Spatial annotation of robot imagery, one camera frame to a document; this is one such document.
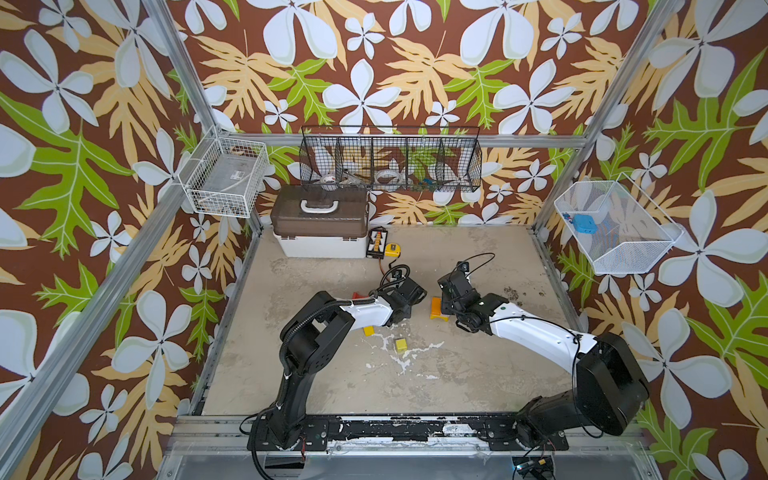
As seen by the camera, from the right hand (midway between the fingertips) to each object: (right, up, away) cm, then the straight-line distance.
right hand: (449, 296), depth 89 cm
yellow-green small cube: (-14, -15, -1) cm, 21 cm away
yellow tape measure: (-16, +14, +22) cm, 31 cm away
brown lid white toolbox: (-40, +23, +5) cm, 47 cm away
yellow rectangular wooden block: (-4, -7, +5) cm, 10 cm away
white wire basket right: (+46, +21, -6) cm, 50 cm away
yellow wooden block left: (-24, -11, +2) cm, 27 cm away
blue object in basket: (+39, +22, -3) cm, 45 cm away
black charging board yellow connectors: (-22, +19, +26) cm, 39 cm away
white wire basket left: (-67, +36, -2) cm, 76 cm away
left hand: (-15, -2, +10) cm, 18 cm away
